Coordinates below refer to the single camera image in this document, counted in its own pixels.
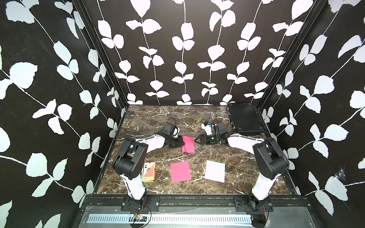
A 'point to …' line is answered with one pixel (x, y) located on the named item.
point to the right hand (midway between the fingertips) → (196, 138)
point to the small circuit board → (139, 218)
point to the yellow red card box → (148, 175)
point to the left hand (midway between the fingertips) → (185, 140)
